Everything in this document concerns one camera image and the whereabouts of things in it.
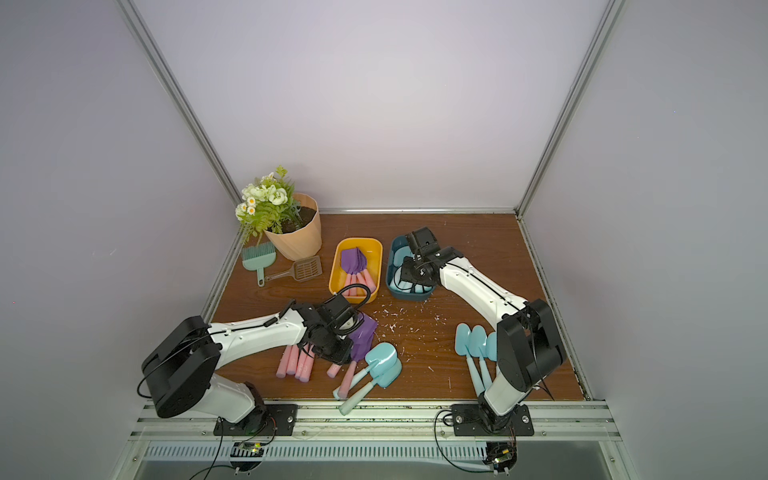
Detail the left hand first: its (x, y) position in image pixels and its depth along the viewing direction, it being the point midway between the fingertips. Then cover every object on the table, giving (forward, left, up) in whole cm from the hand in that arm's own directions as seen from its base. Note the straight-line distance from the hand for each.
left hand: (352, 360), depth 82 cm
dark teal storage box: (+39, -13, +2) cm, 41 cm away
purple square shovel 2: (+29, +5, +1) cm, 30 cm away
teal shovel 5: (+5, -40, -1) cm, 41 cm away
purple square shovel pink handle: (+24, -3, +4) cm, 24 cm away
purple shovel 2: (-1, +16, +2) cm, 17 cm away
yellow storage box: (+37, -4, +3) cm, 37 cm away
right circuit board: (-21, -38, -2) cm, 43 cm away
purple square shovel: (+32, +3, +2) cm, 32 cm away
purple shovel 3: (-2, +12, +2) cm, 12 cm away
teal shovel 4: (+4, -36, 0) cm, 36 cm away
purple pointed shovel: (+30, +2, +1) cm, 30 cm away
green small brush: (+36, +39, -1) cm, 53 cm away
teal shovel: (+1, -7, 0) cm, 7 cm away
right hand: (+25, -16, +14) cm, 33 cm away
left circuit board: (-21, +24, -3) cm, 32 cm away
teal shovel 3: (+5, -31, -1) cm, 32 cm away
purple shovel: (-1, +19, +1) cm, 19 cm away
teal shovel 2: (-5, -9, 0) cm, 10 cm away
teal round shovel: (+24, -13, +3) cm, 27 cm away
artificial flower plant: (+35, +25, +28) cm, 51 cm away
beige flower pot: (+34, +19, +13) cm, 41 cm away
